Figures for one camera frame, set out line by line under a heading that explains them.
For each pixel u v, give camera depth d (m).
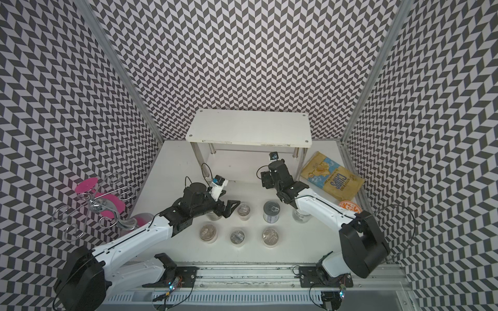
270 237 0.77
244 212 0.86
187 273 0.73
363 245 0.42
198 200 0.62
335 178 1.02
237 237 0.78
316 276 0.66
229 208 0.71
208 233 0.79
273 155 0.73
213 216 0.86
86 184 0.69
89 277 0.39
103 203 0.65
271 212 0.83
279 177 0.64
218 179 0.70
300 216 0.83
